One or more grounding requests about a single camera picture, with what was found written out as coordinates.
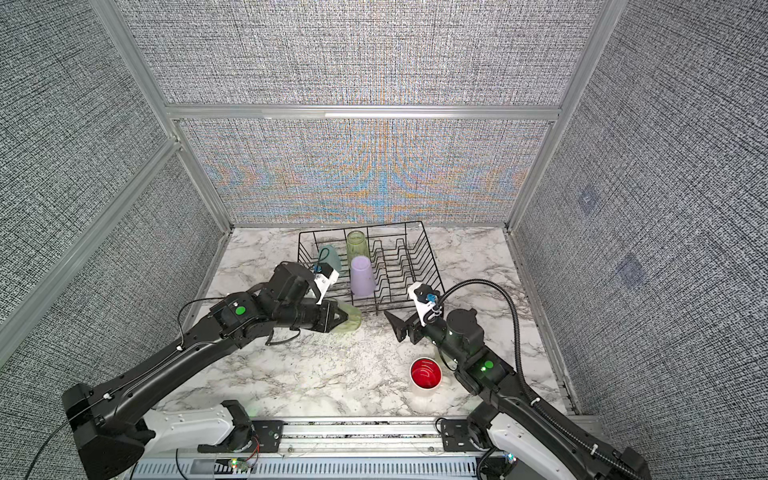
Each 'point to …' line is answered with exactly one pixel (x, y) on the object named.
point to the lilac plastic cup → (362, 276)
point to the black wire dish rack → (377, 265)
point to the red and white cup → (425, 373)
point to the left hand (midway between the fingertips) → (348, 319)
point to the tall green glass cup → (357, 245)
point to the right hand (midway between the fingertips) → (403, 297)
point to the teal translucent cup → (329, 254)
